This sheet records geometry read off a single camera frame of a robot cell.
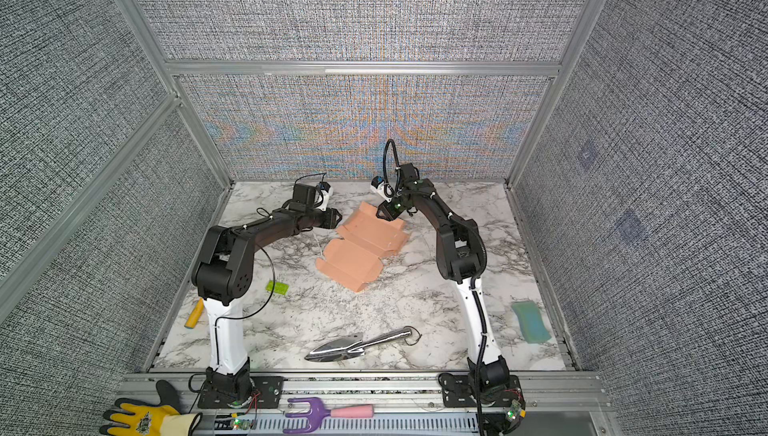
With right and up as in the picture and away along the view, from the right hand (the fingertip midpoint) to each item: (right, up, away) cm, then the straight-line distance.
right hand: (385, 209), depth 107 cm
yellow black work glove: (-49, -47, -41) cm, 79 cm away
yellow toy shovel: (-55, -30, -22) cm, 66 cm away
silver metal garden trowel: (-8, -37, -27) cm, 46 cm away
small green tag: (-32, -24, -17) cm, 43 cm away
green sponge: (+41, -32, -23) cm, 57 cm away
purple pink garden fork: (-16, -48, -36) cm, 62 cm away
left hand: (-17, -2, -4) cm, 17 cm away
